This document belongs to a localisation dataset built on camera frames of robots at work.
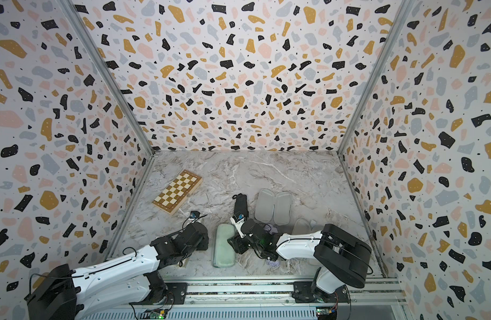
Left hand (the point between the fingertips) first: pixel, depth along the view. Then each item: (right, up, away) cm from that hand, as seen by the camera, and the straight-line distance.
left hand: (210, 235), depth 84 cm
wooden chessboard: (-20, +16, +16) cm, 30 cm away
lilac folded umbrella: (+26, +1, +4) cm, 27 cm away
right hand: (+9, -1, -1) cm, 10 cm away
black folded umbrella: (+12, +10, +13) cm, 20 cm away
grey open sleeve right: (+40, +2, +7) cm, 41 cm away
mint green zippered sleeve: (+6, -6, -4) cm, 10 cm away
